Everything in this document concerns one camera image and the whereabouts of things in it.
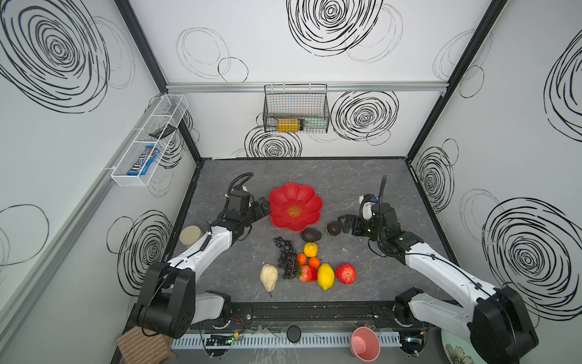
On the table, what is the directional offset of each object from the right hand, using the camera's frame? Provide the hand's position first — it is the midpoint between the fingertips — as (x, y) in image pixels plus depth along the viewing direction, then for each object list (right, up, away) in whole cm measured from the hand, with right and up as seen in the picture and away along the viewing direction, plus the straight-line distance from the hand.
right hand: (346, 219), depth 83 cm
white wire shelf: (-70, +42, +7) cm, 82 cm away
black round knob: (-20, -28, -20) cm, 40 cm away
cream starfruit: (-28, -19, -6) cm, 34 cm away
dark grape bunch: (-22, -15, -1) cm, 26 cm away
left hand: (-31, +4, +5) cm, 32 cm away
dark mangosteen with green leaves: (-4, -5, +6) cm, 8 cm away
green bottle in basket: (-11, +36, +4) cm, 38 cm away
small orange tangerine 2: (-12, -16, -1) cm, 20 cm away
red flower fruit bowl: (-19, +2, +19) cm, 27 cm away
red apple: (-2, -18, -6) cm, 19 cm away
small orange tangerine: (-17, -15, 0) cm, 22 cm away
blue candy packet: (-67, +21, -12) cm, 72 cm away
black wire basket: (-19, +46, +16) cm, 52 cm away
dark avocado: (-13, -7, +3) cm, 15 cm away
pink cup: (+2, -35, -15) cm, 39 cm away
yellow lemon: (-8, -19, -5) cm, 21 cm away
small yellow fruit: (-13, -12, +1) cm, 18 cm away
